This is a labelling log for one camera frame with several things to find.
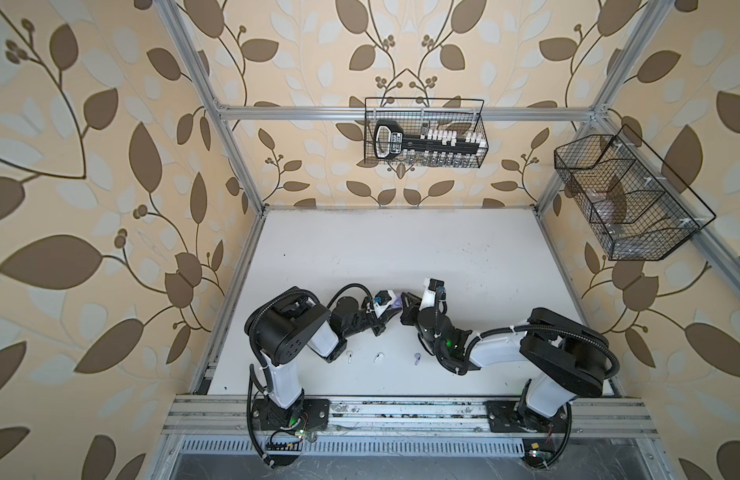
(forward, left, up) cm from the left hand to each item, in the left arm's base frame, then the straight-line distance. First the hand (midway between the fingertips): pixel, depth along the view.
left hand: (399, 302), depth 87 cm
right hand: (0, -1, +2) cm, 2 cm away
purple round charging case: (0, +1, 0) cm, 1 cm away
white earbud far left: (-13, +14, -7) cm, 20 cm away
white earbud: (-13, +6, -7) cm, 16 cm away
